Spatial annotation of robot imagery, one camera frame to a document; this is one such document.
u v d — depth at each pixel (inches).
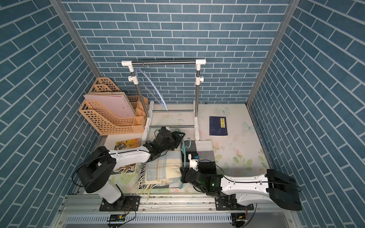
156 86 29.2
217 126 42.4
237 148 38.0
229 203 25.7
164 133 26.7
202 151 36.8
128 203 28.5
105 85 39.7
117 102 34.2
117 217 28.4
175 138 29.7
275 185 18.9
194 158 27.3
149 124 41.2
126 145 37.6
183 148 31.7
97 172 17.8
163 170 31.5
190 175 22.9
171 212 28.4
